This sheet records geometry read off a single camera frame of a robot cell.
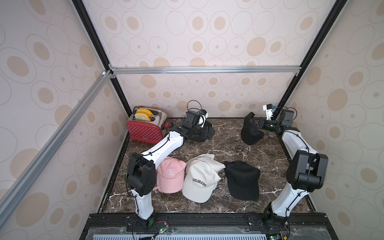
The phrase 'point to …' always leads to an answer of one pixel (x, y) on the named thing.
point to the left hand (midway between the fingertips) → (212, 129)
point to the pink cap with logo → (170, 175)
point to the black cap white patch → (197, 134)
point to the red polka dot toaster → (148, 125)
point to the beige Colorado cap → (199, 191)
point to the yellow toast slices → (143, 114)
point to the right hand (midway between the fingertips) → (248, 120)
